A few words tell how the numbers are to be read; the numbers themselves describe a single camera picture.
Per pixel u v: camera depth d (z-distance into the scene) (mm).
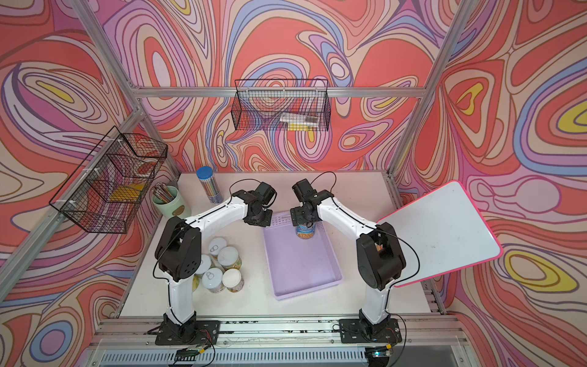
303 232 911
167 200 931
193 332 708
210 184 964
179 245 542
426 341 736
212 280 789
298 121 907
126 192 718
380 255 481
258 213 754
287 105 959
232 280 784
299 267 899
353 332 722
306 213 767
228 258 833
